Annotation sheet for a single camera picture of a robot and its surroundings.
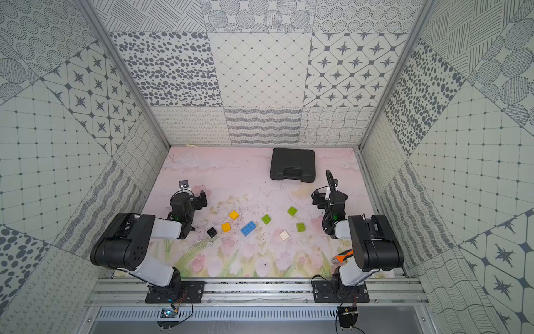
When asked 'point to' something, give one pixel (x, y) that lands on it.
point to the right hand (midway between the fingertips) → (327, 192)
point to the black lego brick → (211, 232)
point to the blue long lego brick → (248, 228)
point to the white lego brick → (284, 235)
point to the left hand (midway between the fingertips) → (198, 192)
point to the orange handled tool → (343, 256)
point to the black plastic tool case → (293, 163)
